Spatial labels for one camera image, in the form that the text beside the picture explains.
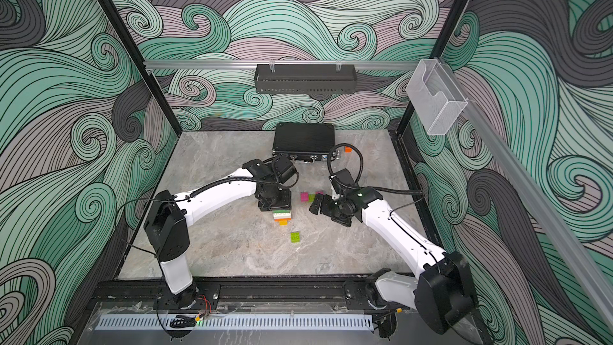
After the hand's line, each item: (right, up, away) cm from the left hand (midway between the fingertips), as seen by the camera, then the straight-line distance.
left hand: (286, 206), depth 81 cm
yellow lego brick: (-2, -8, +8) cm, 12 cm away
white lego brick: (-2, -4, +3) cm, 5 cm away
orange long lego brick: (-2, -7, +6) cm, 9 cm away
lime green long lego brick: (+10, 0, +14) cm, 17 cm away
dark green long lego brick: (-1, 0, -7) cm, 7 cm away
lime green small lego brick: (+3, -12, +4) cm, 13 cm away
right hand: (+11, -2, -1) cm, 12 cm away
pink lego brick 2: (+13, +2, +17) cm, 21 cm away
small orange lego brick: (+28, +20, +33) cm, 47 cm away
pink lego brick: (+6, +1, +13) cm, 15 cm away
